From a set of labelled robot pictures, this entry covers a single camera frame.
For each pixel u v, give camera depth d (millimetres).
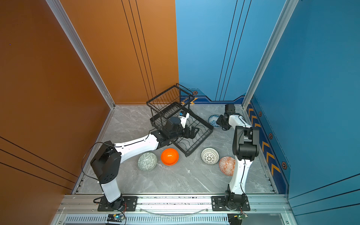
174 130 665
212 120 1077
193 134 756
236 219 705
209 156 892
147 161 870
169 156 874
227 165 852
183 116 740
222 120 919
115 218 706
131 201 747
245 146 560
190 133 754
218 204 725
